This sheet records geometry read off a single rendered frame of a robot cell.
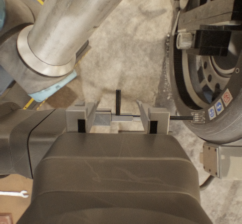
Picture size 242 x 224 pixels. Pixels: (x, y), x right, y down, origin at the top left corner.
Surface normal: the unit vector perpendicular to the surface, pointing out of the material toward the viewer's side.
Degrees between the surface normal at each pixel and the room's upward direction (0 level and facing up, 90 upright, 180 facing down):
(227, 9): 90
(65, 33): 46
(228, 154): 23
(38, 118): 90
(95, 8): 59
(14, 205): 0
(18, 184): 0
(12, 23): 39
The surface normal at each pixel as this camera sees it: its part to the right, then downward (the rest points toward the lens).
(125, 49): 0.01, 0.27
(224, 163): 0.02, -0.12
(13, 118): 0.17, -0.95
